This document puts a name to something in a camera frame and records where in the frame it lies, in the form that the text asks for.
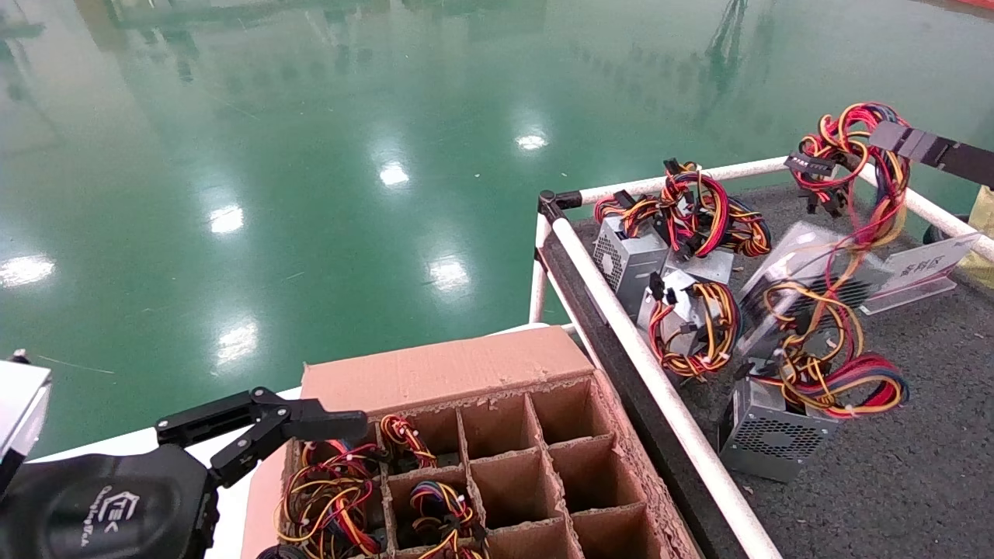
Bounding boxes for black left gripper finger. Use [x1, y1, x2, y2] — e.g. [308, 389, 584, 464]
[155, 386, 371, 488]

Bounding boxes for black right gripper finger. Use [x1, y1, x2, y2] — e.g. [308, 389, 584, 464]
[874, 136, 994, 189]
[868, 120, 994, 167]

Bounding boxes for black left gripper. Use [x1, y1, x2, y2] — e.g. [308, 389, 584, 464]
[0, 444, 311, 559]

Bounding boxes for silver power supply coloured cables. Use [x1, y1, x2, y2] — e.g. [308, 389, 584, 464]
[734, 101, 911, 370]
[659, 159, 773, 284]
[635, 268, 744, 383]
[409, 480, 478, 543]
[299, 439, 381, 467]
[593, 190, 670, 323]
[423, 536, 488, 559]
[716, 351, 911, 484]
[379, 414, 440, 470]
[278, 454, 389, 559]

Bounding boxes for brown cardboard divider box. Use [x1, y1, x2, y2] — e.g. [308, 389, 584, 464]
[241, 326, 704, 559]

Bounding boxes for yellow object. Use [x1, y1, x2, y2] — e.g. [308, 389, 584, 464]
[959, 186, 994, 290]

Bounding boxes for clear acrylic sign holder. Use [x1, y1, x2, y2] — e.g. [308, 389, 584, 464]
[860, 233, 981, 315]

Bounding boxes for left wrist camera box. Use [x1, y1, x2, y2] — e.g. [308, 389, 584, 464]
[0, 349, 53, 482]

